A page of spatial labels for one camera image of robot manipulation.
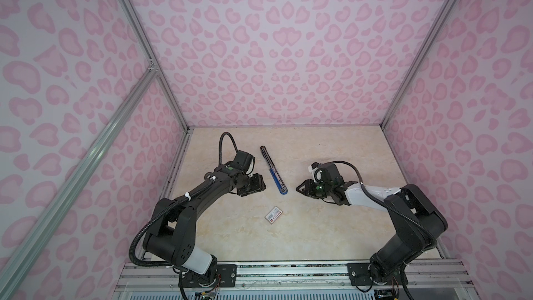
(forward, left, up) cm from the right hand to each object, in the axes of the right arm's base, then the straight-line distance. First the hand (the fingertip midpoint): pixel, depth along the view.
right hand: (300, 188), depth 89 cm
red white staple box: (-10, +11, -5) cm, 16 cm away
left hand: (-1, +16, +3) cm, 16 cm away
